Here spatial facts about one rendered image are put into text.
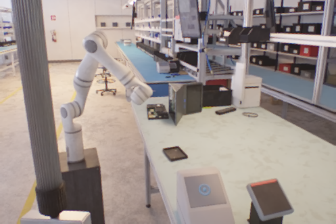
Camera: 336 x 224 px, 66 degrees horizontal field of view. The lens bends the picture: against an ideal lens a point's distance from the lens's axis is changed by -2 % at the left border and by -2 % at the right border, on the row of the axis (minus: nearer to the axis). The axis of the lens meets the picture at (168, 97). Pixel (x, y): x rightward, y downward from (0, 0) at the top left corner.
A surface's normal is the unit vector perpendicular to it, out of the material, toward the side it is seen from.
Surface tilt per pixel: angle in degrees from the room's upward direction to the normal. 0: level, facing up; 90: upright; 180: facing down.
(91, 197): 90
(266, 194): 32
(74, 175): 90
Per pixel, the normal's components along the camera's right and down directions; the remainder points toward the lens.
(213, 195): 0.09, -0.71
